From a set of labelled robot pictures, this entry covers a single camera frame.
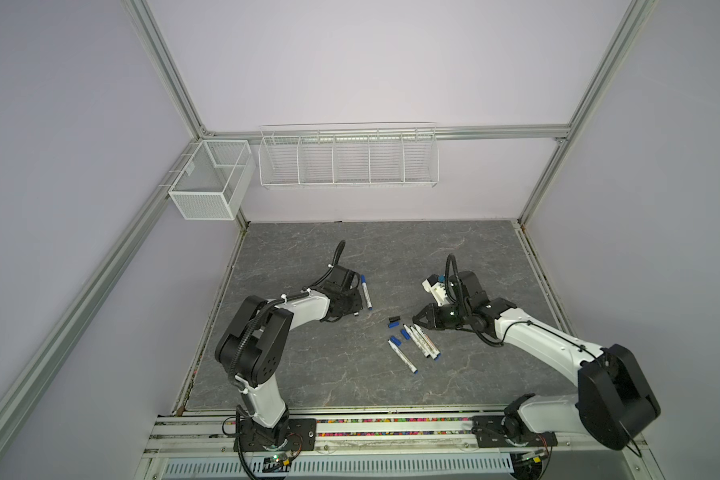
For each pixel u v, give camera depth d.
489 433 0.72
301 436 0.74
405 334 0.91
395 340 0.89
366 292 0.99
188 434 0.76
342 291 0.76
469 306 0.66
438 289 0.79
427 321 0.77
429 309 0.74
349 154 0.98
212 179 0.99
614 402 0.42
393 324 0.94
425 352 0.86
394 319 0.94
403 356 0.86
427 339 0.89
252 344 0.48
